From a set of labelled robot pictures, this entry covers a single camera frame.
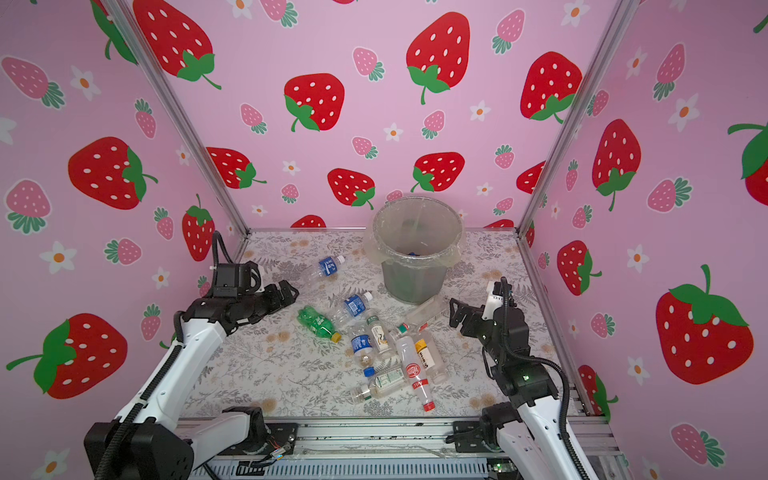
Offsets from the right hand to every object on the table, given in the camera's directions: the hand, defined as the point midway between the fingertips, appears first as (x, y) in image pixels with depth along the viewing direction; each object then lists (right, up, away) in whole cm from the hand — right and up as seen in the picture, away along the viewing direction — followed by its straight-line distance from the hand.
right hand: (464, 303), depth 75 cm
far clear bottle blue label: (-42, +8, +29) cm, 52 cm away
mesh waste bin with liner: (-11, +18, +29) cm, 36 cm away
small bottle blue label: (-27, -17, +13) cm, 35 cm away
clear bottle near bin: (-9, -7, +23) cm, 25 cm away
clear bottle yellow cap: (-8, -18, +7) cm, 20 cm away
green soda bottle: (-41, -8, +14) cm, 44 cm away
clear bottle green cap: (-22, -11, +11) cm, 27 cm away
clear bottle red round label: (-13, -18, +9) cm, 24 cm away
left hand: (-48, +1, +6) cm, 49 cm away
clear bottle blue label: (-31, -4, +18) cm, 36 cm away
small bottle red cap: (-10, -23, +5) cm, 26 cm away
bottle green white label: (-20, -21, +3) cm, 29 cm away
